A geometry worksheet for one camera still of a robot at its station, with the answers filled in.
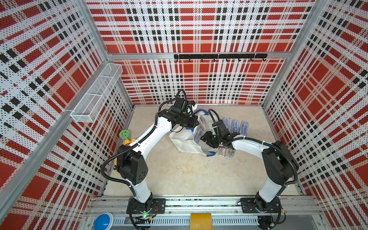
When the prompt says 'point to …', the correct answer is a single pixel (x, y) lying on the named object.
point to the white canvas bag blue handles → (187, 140)
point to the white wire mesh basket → (89, 107)
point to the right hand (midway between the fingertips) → (204, 139)
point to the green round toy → (124, 134)
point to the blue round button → (104, 221)
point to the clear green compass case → (230, 153)
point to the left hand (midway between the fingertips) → (200, 123)
